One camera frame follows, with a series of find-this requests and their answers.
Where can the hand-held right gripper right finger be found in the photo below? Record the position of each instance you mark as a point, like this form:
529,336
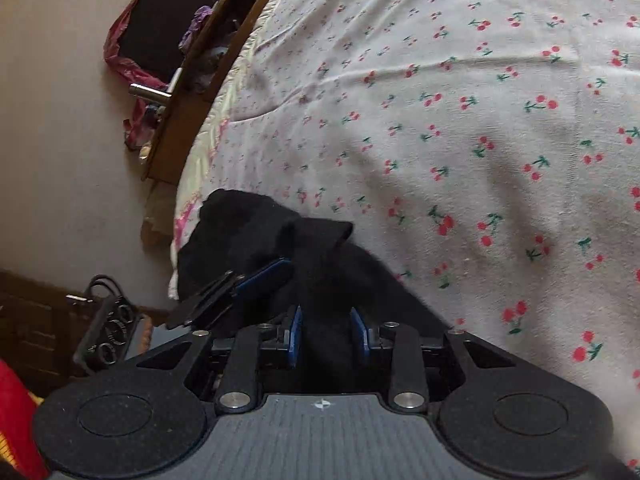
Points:
359,335

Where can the cherry print bed sheet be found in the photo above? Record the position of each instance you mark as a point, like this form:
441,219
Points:
450,110

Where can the pink patterned cloth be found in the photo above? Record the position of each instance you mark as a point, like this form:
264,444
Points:
117,45

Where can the purple cloth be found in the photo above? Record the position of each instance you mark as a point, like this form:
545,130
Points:
197,22

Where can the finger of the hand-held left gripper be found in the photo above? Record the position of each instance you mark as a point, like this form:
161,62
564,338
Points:
265,275

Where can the pale yellow pink bed cover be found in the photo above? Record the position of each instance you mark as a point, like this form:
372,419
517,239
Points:
200,160

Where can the black television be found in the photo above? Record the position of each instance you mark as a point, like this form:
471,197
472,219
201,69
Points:
155,30

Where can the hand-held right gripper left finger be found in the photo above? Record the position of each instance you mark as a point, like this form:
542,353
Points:
296,335

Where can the person's red clothing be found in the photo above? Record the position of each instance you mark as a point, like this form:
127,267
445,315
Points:
17,410

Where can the black pants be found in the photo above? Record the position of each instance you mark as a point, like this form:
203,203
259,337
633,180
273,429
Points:
325,280

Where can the silver metal cylinder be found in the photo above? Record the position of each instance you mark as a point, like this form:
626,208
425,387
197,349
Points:
150,92

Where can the grey cloth bundle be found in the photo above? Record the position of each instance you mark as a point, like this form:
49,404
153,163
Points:
215,57

